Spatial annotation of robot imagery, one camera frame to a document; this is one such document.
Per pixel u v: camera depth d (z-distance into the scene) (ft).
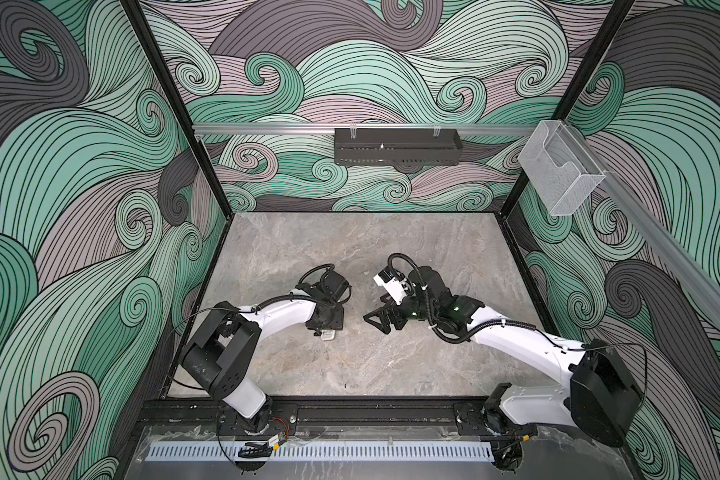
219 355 1.44
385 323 2.25
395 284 2.29
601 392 1.30
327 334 2.80
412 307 2.22
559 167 2.61
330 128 3.07
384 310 2.24
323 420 2.45
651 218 2.09
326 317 2.45
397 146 3.10
